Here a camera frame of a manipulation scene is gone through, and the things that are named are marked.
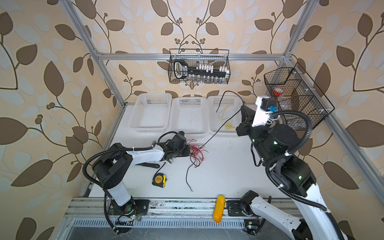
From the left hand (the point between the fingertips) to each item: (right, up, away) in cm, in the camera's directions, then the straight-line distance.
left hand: (191, 149), depth 91 cm
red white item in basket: (+48, +34, -10) cm, 60 cm away
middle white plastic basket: (-2, +22, +24) cm, 33 cm away
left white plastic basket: (-34, +24, +28) cm, 50 cm away
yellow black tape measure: (-17, -15, -10) cm, 25 cm away
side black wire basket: (+56, +35, -10) cm, 67 cm away
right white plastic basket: (+21, +27, +23) cm, 41 cm away
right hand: (+20, +23, -40) cm, 50 cm away
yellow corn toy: (+14, -25, -20) cm, 35 cm away
